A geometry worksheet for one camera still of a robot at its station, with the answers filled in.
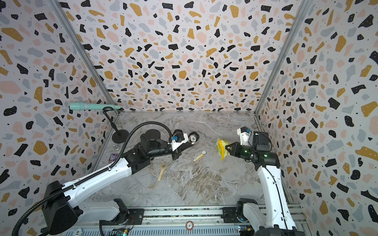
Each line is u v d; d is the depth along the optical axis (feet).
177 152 1.98
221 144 2.45
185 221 2.40
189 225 2.35
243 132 2.22
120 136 3.38
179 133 2.64
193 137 2.23
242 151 2.10
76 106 2.43
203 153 3.19
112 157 3.05
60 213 1.22
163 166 2.97
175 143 1.88
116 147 3.20
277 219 1.29
